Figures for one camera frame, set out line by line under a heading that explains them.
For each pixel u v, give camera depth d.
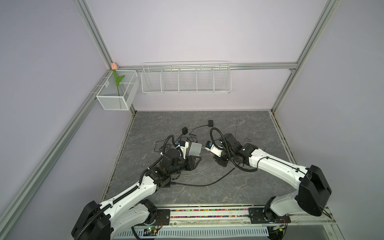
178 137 1.05
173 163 0.62
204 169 0.89
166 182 0.60
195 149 0.97
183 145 0.72
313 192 0.42
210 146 0.72
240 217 0.75
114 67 0.90
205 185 0.85
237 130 1.08
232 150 0.62
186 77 0.99
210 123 1.14
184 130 1.05
